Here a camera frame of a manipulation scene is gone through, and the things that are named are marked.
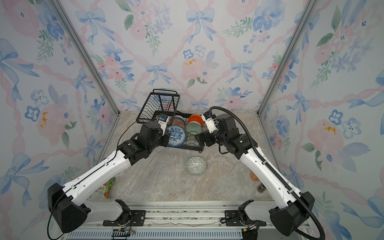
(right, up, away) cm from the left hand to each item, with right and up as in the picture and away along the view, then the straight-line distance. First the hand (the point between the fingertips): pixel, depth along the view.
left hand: (167, 129), depth 76 cm
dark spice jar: (+49, -31, +3) cm, 58 cm away
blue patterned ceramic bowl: (+5, -4, +3) cm, 7 cm away
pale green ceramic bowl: (+13, 0, +29) cm, 32 cm away
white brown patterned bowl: (+2, +8, +25) cm, 26 cm away
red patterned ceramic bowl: (+3, +4, +31) cm, 31 cm away
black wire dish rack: (-5, +18, +25) cm, 31 cm away
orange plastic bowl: (+13, +8, +31) cm, 35 cm away
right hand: (+18, -1, -2) cm, 18 cm away
